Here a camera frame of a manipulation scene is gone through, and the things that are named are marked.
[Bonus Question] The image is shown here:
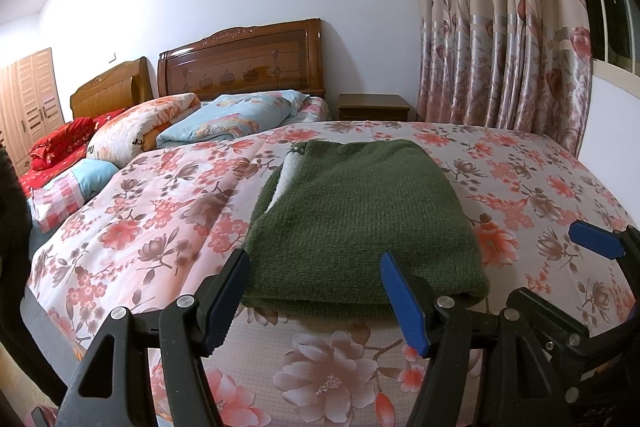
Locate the wooden wardrobe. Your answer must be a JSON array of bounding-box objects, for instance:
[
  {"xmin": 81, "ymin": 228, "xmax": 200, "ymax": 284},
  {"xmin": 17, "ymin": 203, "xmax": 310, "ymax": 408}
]
[{"xmin": 0, "ymin": 48, "xmax": 65, "ymax": 178}]

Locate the pink floral bedspread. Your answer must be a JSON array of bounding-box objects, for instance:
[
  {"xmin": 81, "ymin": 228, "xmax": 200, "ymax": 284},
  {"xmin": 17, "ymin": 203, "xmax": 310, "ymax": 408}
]
[{"xmin": 20, "ymin": 121, "xmax": 640, "ymax": 427}]

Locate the blue pink checked pillow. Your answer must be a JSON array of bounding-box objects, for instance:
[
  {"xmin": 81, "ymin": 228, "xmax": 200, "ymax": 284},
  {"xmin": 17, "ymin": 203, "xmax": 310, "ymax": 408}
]
[{"xmin": 29, "ymin": 158, "xmax": 120, "ymax": 234}]

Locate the pink floral curtain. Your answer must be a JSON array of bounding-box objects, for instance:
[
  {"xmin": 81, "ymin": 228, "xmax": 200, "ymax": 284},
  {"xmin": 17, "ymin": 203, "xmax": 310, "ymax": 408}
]
[{"xmin": 407, "ymin": 0, "xmax": 593, "ymax": 158}]

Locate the dark cloth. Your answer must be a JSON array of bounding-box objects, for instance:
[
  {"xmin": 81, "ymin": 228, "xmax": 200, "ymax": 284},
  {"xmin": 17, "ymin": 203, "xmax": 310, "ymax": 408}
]
[{"xmin": 0, "ymin": 147, "xmax": 76, "ymax": 408}]

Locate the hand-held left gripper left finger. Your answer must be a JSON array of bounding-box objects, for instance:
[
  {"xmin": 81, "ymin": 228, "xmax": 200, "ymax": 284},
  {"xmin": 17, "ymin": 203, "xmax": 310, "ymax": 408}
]
[{"xmin": 57, "ymin": 248, "xmax": 252, "ymax": 427}]

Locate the pink floral pillow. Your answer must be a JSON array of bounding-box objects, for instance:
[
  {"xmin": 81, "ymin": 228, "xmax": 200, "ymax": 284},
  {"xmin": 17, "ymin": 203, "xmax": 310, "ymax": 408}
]
[{"xmin": 287, "ymin": 96, "xmax": 332, "ymax": 125}]

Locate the light blue floral pillow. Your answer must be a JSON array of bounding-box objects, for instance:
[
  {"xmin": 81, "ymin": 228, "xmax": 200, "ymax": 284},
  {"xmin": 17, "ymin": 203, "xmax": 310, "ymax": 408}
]
[{"xmin": 156, "ymin": 90, "xmax": 308, "ymax": 149}]

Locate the large carved wooden headboard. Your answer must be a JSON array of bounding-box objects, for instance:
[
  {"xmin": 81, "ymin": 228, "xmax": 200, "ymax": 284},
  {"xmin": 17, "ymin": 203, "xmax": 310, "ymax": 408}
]
[{"xmin": 157, "ymin": 18, "xmax": 327, "ymax": 100}]

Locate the green knit sweater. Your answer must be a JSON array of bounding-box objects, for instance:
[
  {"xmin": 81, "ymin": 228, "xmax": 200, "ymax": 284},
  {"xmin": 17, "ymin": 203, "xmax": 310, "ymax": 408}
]
[{"xmin": 240, "ymin": 139, "xmax": 490, "ymax": 320}]

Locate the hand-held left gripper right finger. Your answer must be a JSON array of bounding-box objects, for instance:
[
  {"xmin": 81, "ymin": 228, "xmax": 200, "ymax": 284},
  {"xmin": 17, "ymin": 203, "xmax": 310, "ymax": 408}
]
[{"xmin": 379, "ymin": 251, "xmax": 571, "ymax": 427}]

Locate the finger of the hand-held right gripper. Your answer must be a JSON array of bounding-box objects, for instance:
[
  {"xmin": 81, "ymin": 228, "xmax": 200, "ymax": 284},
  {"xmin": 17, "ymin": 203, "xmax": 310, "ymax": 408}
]
[
  {"xmin": 568, "ymin": 221, "xmax": 640, "ymax": 264},
  {"xmin": 505, "ymin": 287, "xmax": 591, "ymax": 358}
]

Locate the wooden nightstand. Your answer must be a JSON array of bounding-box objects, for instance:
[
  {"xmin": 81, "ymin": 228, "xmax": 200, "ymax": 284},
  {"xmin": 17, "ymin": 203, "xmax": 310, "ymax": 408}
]
[{"xmin": 337, "ymin": 94, "xmax": 412, "ymax": 122}]

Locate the orange floral folded quilt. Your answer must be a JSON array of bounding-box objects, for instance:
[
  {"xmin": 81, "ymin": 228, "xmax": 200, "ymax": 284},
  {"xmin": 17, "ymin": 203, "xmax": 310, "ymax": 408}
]
[{"xmin": 86, "ymin": 93, "xmax": 202, "ymax": 168}]

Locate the small curved wooden headboard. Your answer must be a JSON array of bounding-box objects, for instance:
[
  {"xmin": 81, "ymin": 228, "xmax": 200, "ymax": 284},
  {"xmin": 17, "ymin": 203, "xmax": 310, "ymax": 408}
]
[{"xmin": 69, "ymin": 57, "xmax": 155, "ymax": 120}]

